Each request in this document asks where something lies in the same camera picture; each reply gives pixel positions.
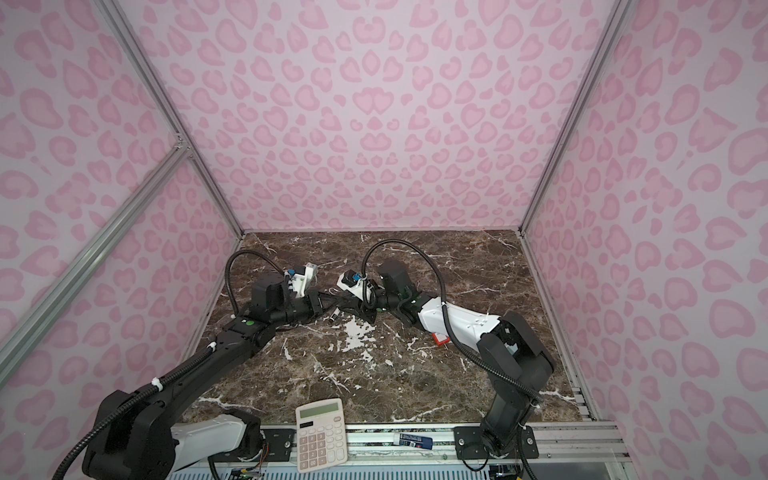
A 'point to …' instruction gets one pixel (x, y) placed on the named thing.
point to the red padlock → (440, 342)
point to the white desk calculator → (320, 435)
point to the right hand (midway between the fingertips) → (346, 299)
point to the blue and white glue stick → (415, 441)
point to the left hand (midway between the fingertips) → (342, 296)
